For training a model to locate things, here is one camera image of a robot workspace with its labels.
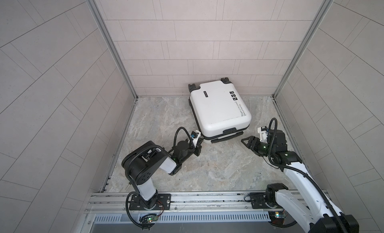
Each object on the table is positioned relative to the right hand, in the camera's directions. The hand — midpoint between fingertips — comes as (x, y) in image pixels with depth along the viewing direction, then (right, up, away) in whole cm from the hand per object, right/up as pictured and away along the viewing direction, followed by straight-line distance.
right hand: (243, 142), depth 79 cm
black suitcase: (-13, +17, +4) cm, 22 cm away
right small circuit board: (+13, -32, -11) cm, 36 cm away
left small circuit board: (-45, -30, -14) cm, 56 cm away
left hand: (-19, +1, +8) cm, 21 cm away
